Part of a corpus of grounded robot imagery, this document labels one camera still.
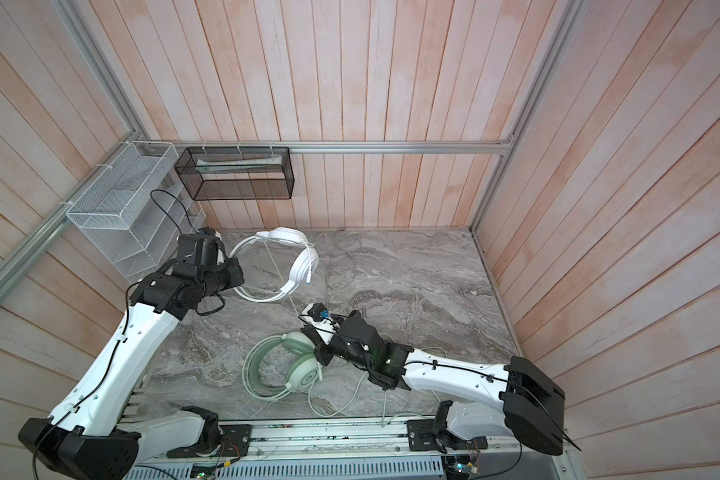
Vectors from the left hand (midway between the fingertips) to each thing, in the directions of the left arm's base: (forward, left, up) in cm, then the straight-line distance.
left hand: (239, 274), depth 74 cm
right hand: (-12, -17, -7) cm, 22 cm away
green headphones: (-19, -16, -17) cm, 30 cm away
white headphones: (-3, -17, +7) cm, 19 cm away
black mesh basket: (+47, +14, -2) cm, 49 cm away
